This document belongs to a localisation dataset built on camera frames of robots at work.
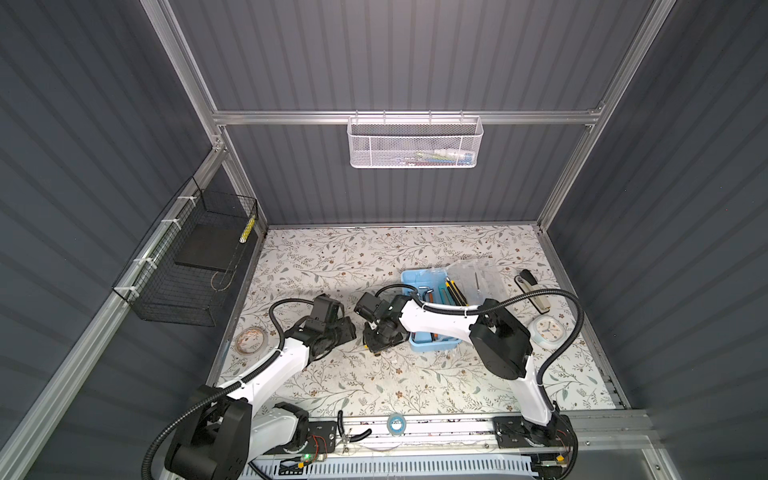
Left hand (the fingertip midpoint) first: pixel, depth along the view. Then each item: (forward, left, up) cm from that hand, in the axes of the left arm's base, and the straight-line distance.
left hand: (348, 329), depth 88 cm
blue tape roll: (-24, -13, -6) cm, 28 cm away
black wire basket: (+7, +38, +23) cm, 45 cm away
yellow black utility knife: (+8, -33, +4) cm, 34 cm away
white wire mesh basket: (+63, -25, +24) cm, 72 cm away
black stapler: (+13, -60, 0) cm, 61 cm away
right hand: (-4, -8, -5) cm, 10 cm away
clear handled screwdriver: (+10, -40, +7) cm, 42 cm away
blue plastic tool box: (+16, -39, -3) cm, 43 cm away
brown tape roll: (+1, +31, -6) cm, 31 cm away
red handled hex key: (+11, -27, -2) cm, 29 cm away
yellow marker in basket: (+20, +26, +23) cm, 40 cm away
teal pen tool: (+10, -29, +4) cm, 31 cm away
